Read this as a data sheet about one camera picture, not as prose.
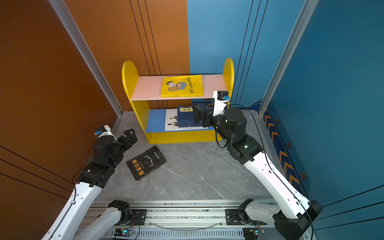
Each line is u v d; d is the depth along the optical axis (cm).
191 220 74
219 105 51
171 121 92
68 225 40
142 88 76
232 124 43
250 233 70
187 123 87
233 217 72
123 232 71
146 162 91
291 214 37
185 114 92
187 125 89
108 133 61
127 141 63
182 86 76
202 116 53
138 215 74
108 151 51
